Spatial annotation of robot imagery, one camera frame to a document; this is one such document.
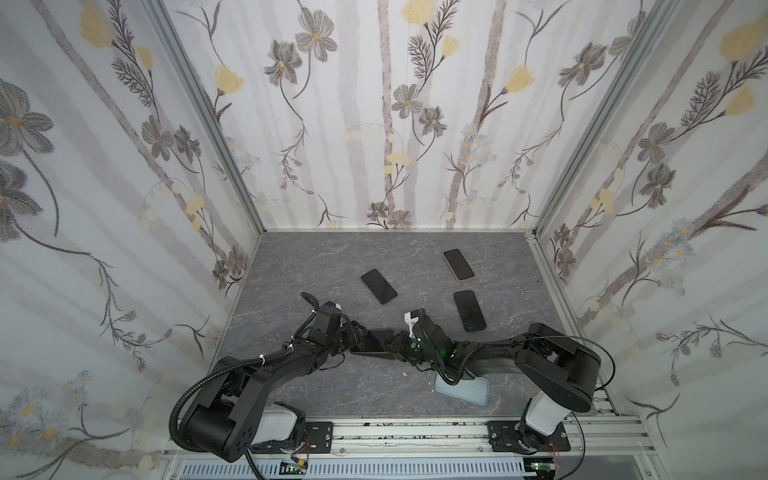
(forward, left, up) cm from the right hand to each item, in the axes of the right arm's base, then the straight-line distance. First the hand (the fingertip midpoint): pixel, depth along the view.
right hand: (371, 340), depth 81 cm
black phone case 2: (+15, -32, -8) cm, 36 cm away
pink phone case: (+31, -28, -9) cm, 43 cm away
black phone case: (+2, +1, -9) cm, 10 cm away
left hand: (+7, +4, -6) cm, 10 cm away
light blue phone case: (-10, -30, -7) cm, 33 cm away
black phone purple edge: (+24, -1, -10) cm, 26 cm away
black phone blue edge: (+35, -31, -11) cm, 48 cm away
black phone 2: (+15, -32, -8) cm, 36 cm away
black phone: (+6, -3, -12) cm, 14 cm away
